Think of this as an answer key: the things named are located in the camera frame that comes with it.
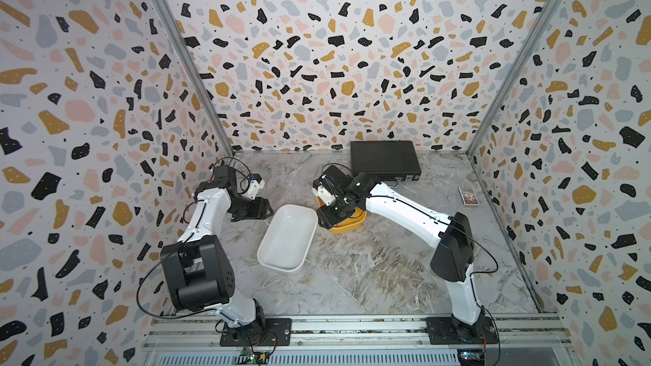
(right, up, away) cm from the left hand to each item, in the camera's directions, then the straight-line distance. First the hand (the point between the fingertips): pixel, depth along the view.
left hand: (265, 212), depth 86 cm
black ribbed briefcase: (+47, +19, +27) cm, 57 cm away
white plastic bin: (+6, -11, +6) cm, 14 cm away
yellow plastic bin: (+31, -5, +5) cm, 32 cm away
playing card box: (+79, +4, +19) cm, 81 cm away
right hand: (+20, -2, -5) cm, 21 cm away
